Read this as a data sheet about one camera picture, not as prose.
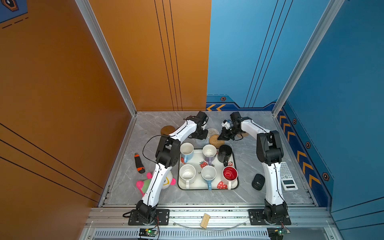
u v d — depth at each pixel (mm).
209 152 950
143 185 779
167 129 1099
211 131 1072
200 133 914
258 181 826
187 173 870
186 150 918
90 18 725
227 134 932
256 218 726
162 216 729
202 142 1023
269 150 611
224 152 926
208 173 856
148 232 709
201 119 863
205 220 723
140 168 892
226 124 994
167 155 642
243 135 885
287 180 848
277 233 705
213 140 1019
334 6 693
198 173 852
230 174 852
